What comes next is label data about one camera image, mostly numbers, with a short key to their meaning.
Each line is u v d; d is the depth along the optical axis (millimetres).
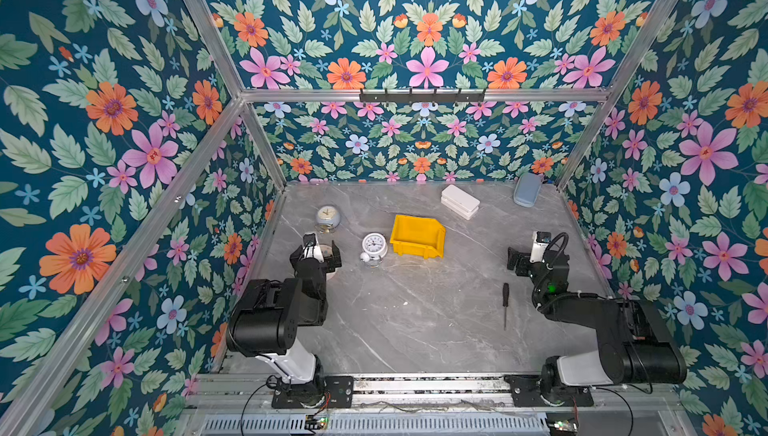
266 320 466
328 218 1047
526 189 1159
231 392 755
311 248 781
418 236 1012
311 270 759
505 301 884
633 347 453
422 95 926
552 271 694
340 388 737
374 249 966
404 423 702
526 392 734
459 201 1080
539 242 803
